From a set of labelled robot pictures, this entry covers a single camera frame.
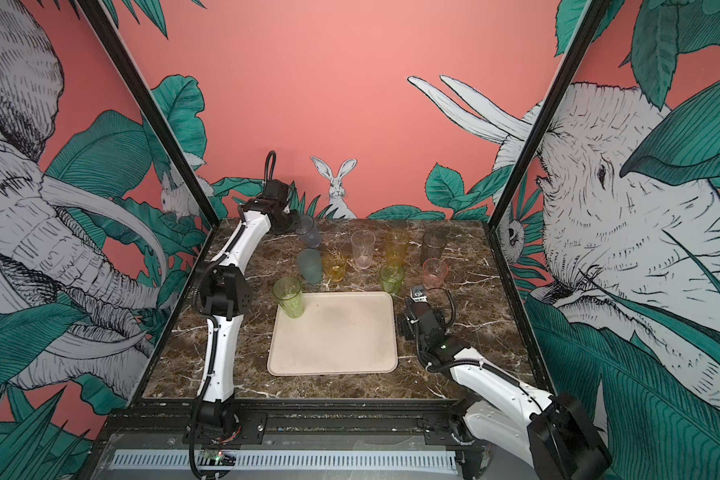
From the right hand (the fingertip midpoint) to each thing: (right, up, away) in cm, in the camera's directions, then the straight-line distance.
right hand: (412, 308), depth 86 cm
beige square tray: (-22, -9, +5) cm, 24 cm away
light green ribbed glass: (-39, +4, +7) cm, 40 cm away
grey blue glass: (-33, +23, +15) cm, 44 cm away
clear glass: (-15, +20, +15) cm, 29 cm away
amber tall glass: (-3, +20, +21) cm, 29 cm away
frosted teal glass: (-35, +12, +21) cm, 42 cm away
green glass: (-5, +8, +19) cm, 21 cm away
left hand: (-38, +28, +16) cm, 50 cm away
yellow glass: (-25, +12, +19) cm, 33 cm away
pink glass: (+10, +9, +18) cm, 23 cm away
